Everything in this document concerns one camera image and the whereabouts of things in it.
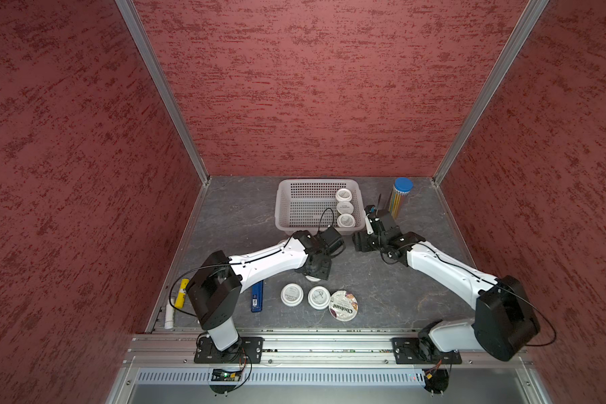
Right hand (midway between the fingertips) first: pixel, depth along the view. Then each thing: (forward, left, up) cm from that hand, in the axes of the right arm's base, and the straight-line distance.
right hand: (362, 240), depth 88 cm
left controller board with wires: (-38, +47, -11) cm, 61 cm away
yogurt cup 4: (-13, +18, -2) cm, 23 cm away
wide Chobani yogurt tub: (-21, +9, -4) cm, 23 cm away
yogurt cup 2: (+17, +4, -2) cm, 17 cm away
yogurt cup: (+23, +4, -2) cm, 24 cm away
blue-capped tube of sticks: (+17, -16, +10) cm, 25 cm away
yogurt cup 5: (-18, +25, -3) cm, 31 cm away
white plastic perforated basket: (+25, +23, -8) cm, 35 cm away
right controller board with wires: (-40, -16, -8) cm, 44 cm away
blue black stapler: (-17, +37, -6) cm, 41 cm away
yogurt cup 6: (-19, +16, -3) cm, 25 cm away
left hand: (-11, +18, -2) cm, 21 cm away
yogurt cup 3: (+10, +4, -3) cm, 12 cm away
